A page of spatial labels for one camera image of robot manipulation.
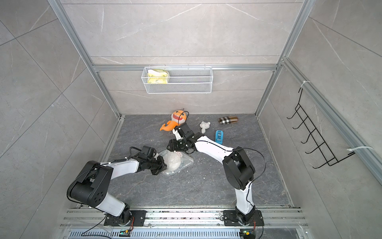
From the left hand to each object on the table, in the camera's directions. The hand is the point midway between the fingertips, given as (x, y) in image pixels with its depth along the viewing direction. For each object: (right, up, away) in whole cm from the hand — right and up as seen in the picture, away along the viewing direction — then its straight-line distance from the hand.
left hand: (171, 164), depth 91 cm
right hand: (+1, +11, -4) cm, 12 cm away
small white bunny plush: (+22, +25, +19) cm, 38 cm away
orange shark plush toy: (+2, +31, +18) cm, 36 cm away
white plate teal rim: (+1, +2, +1) cm, 3 cm away
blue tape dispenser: (+33, +17, +13) cm, 39 cm away
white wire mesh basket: (+8, +56, +10) cm, 58 cm away
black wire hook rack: (+71, +17, -26) cm, 77 cm away
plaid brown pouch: (+41, +29, +23) cm, 55 cm away
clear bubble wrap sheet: (+10, +2, +1) cm, 10 cm away
